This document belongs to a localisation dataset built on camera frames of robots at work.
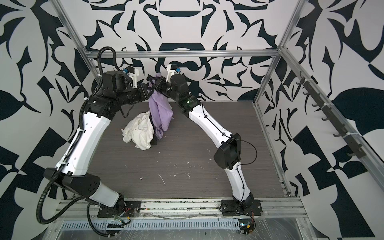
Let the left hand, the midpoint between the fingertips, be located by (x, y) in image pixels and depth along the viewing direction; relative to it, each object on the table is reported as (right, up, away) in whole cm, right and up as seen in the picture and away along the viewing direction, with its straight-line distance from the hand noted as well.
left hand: (154, 85), depth 67 cm
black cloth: (-5, -27, +18) cm, 33 cm away
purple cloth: (0, -11, +14) cm, 17 cm away
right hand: (-4, +4, +1) cm, 6 cm away
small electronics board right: (+42, -65, +4) cm, 78 cm away
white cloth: (-13, -22, +20) cm, 33 cm away
